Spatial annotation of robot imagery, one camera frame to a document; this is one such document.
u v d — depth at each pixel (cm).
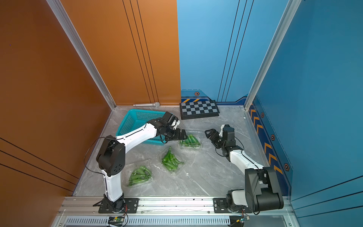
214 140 79
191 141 94
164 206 76
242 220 70
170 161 85
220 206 73
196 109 114
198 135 97
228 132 68
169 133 77
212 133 81
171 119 74
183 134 82
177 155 90
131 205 74
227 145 69
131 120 105
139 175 79
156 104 119
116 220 72
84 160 93
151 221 70
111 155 50
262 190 42
